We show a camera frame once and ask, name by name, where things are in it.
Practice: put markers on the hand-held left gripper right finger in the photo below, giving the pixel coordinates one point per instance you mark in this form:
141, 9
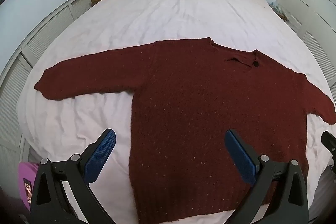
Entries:
240, 154

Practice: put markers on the purple cloth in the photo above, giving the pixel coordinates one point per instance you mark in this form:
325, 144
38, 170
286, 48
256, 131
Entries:
24, 171

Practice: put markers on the white slatted cabinet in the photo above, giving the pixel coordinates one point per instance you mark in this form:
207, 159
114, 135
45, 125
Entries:
39, 37

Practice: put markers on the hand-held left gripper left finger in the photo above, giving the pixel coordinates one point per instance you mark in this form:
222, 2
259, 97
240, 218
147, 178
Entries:
101, 154

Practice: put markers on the dark red knit sweater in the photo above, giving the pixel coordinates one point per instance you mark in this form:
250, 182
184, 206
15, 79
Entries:
199, 98

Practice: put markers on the white bed sheet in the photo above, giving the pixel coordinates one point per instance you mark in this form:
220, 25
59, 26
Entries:
162, 11

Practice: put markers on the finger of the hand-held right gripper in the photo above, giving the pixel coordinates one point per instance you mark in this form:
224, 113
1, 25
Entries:
329, 140

